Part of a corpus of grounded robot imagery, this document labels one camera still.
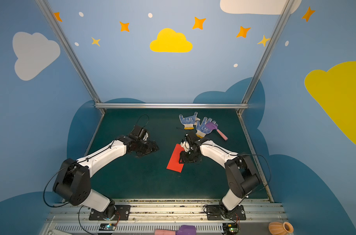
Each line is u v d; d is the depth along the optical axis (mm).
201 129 1102
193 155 749
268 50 847
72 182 435
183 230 680
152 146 788
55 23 743
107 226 716
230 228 710
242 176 458
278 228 638
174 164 929
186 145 802
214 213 745
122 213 755
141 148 740
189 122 1143
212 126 1111
